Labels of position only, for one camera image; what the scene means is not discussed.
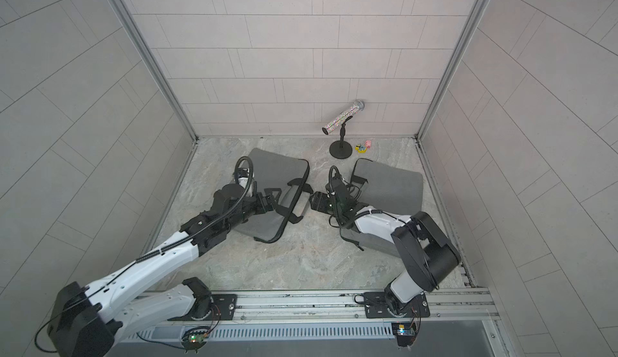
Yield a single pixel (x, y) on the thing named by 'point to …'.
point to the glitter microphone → (357, 107)
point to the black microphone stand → (342, 149)
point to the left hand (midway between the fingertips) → (278, 190)
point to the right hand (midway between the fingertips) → (314, 200)
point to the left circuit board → (194, 341)
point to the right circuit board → (404, 332)
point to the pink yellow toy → (362, 149)
